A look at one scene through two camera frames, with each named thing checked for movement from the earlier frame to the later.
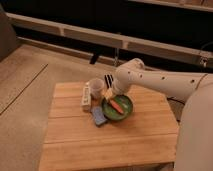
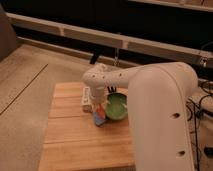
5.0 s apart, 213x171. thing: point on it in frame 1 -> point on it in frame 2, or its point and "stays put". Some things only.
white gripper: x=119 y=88 -> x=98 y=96
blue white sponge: x=99 y=115 stays put
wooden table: x=148 y=140 stays put
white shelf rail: x=109 y=38 stays put
